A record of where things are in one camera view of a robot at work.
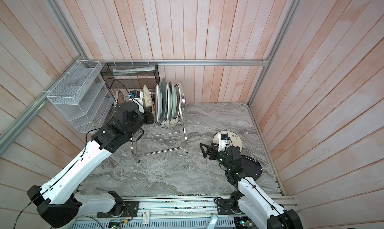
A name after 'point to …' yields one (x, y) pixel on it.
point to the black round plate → (252, 168)
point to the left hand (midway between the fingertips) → (151, 111)
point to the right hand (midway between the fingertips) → (206, 144)
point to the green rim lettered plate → (170, 126)
